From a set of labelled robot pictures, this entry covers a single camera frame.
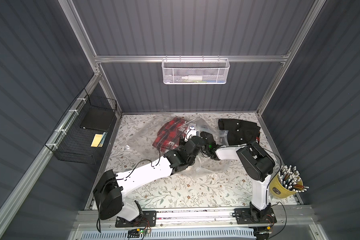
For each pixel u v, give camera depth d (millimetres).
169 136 912
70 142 688
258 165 528
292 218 736
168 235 769
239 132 1014
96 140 738
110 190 408
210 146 787
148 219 728
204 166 917
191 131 622
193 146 532
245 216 723
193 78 915
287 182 684
